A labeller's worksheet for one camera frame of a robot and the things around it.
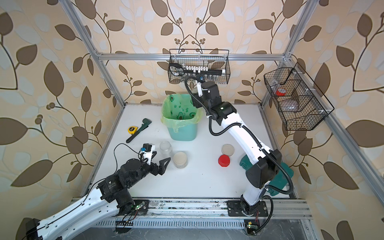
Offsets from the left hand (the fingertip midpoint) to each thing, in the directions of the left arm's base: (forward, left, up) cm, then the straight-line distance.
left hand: (161, 155), depth 74 cm
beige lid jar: (+5, -7, -17) cm, 19 cm away
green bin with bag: (+34, -5, -8) cm, 36 cm away
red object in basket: (+30, -62, +15) cm, 71 cm away
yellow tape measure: (+27, +28, -17) cm, 42 cm away
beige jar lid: (+13, -38, -18) cm, 44 cm away
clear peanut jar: (+8, 0, -8) cm, 11 cm away
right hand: (+26, -19, +18) cm, 37 cm away
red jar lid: (+4, -34, -16) cm, 38 cm away
